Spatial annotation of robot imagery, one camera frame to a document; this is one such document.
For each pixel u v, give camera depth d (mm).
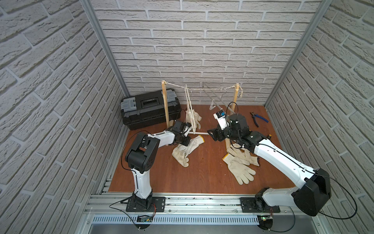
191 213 730
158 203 728
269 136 990
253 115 1129
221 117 669
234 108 774
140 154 510
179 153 894
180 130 796
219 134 683
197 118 941
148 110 944
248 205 728
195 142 967
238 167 860
